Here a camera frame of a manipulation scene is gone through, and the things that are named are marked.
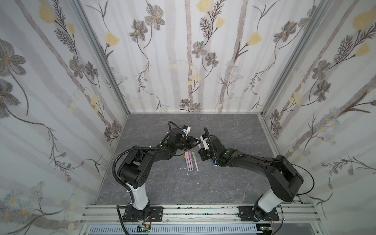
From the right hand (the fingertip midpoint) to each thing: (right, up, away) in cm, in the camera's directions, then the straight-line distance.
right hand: (200, 149), depth 87 cm
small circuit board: (-28, -37, -16) cm, 49 cm away
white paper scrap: (-13, -13, +3) cm, 18 cm away
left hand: (+1, +5, 0) cm, 5 cm away
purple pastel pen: (-6, -8, +6) cm, 11 cm away
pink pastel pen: (-7, -8, +6) cm, 12 cm away
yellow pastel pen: (-9, -7, +8) cm, 14 cm away
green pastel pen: (-3, -7, +6) cm, 10 cm away
